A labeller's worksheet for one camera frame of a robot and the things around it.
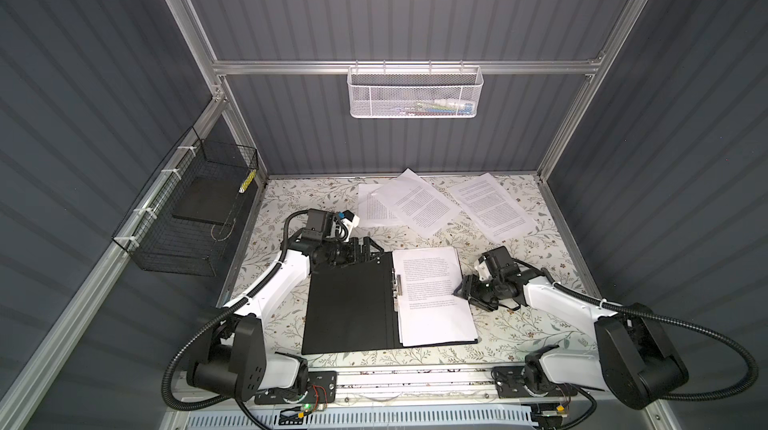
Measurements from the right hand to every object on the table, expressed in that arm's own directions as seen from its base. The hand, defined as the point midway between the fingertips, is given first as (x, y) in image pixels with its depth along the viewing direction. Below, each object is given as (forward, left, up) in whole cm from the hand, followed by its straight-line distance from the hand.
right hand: (464, 297), depth 87 cm
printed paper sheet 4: (+34, -17, -2) cm, 38 cm away
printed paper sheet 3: (+32, +29, 0) cm, 43 cm away
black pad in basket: (+14, +67, +30) cm, 75 cm away
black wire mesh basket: (+1, +73, +30) cm, 79 cm away
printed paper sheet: (-4, +10, -2) cm, 11 cm away
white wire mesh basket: (+70, +14, +26) cm, 76 cm away
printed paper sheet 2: (+37, +12, -1) cm, 39 cm away
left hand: (+7, +27, +13) cm, 31 cm away
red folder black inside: (-2, +33, 0) cm, 33 cm away
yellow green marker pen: (+22, +61, +27) cm, 70 cm away
